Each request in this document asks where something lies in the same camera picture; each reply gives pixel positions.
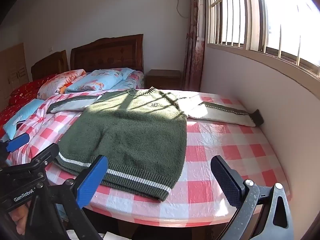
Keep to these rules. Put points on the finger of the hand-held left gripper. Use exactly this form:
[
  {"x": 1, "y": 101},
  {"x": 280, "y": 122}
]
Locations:
[
  {"x": 46, "y": 153},
  {"x": 17, "y": 141}
]

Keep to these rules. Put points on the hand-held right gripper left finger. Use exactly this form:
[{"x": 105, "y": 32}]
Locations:
[{"x": 92, "y": 180}]

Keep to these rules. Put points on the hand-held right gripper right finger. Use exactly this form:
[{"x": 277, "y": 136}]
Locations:
[{"x": 225, "y": 180}]

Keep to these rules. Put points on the green knitted sweater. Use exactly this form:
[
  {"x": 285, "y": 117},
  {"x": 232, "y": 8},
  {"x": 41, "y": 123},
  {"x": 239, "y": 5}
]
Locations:
[{"x": 130, "y": 135}]

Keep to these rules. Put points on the person's left hand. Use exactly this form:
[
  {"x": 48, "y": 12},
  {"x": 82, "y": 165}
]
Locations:
[{"x": 17, "y": 220}]

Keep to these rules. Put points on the light blue blanket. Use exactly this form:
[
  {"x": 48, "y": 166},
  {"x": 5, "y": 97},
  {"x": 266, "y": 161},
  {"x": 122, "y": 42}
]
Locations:
[{"x": 25, "y": 112}]

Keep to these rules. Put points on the pink checked quilt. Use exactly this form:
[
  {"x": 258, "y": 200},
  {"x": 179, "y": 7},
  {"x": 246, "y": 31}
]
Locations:
[{"x": 50, "y": 122}]

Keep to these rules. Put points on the red checked plastic tablecloth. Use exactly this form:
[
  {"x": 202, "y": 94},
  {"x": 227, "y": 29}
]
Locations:
[{"x": 225, "y": 142}]

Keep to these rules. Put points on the red patterned blanket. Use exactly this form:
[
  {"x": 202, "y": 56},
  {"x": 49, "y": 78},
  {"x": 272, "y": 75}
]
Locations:
[{"x": 22, "y": 90}]

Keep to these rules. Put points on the orange floral pillow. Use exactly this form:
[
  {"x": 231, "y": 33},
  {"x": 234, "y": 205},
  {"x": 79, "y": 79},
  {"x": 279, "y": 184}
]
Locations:
[{"x": 57, "y": 82}]

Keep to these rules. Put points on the light wooden wardrobe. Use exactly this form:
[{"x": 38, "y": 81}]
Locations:
[{"x": 15, "y": 67}]

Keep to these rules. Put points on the small wooden headboard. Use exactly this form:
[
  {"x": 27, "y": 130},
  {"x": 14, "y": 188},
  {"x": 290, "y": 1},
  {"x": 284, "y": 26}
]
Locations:
[{"x": 50, "y": 65}]

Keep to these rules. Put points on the blue floral pillow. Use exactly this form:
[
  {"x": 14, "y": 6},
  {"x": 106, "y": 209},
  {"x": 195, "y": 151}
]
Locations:
[{"x": 100, "y": 80}]

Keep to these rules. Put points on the pink floral pillow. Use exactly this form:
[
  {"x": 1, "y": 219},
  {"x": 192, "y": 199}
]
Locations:
[{"x": 136, "y": 78}]

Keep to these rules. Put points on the large carved wooden headboard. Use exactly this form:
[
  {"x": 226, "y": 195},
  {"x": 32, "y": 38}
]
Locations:
[{"x": 107, "y": 52}]

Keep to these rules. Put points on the wooden nightstand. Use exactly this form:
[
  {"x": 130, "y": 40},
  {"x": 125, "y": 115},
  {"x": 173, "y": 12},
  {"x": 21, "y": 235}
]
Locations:
[{"x": 162, "y": 78}]

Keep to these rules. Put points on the pink floral curtain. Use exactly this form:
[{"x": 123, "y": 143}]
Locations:
[{"x": 193, "y": 55}]

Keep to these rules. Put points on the barred window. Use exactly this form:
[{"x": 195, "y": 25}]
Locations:
[{"x": 251, "y": 30}]

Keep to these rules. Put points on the white wall socket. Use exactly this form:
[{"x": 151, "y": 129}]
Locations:
[{"x": 50, "y": 49}]

